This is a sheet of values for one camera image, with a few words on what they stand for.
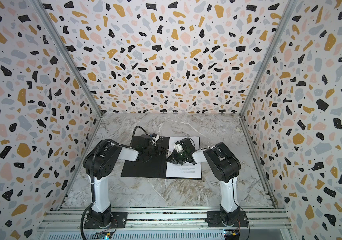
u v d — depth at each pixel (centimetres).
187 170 92
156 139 95
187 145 82
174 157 86
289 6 72
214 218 74
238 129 113
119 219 73
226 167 53
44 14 72
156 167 93
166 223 73
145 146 85
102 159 55
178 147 95
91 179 55
